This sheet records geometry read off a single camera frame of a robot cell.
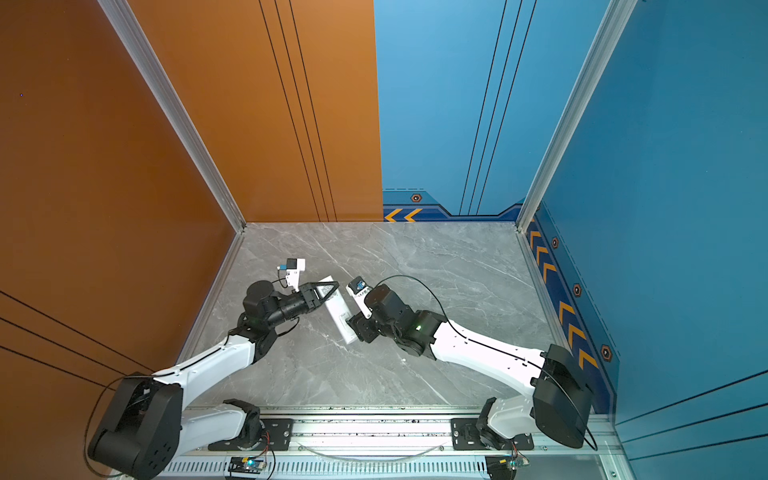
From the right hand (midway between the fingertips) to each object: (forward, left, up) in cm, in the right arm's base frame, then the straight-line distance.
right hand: (355, 313), depth 76 cm
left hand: (+6, +4, +4) cm, 8 cm away
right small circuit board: (-31, -36, -20) cm, 51 cm away
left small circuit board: (-30, +26, -18) cm, 44 cm away
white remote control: (0, +4, 0) cm, 4 cm away
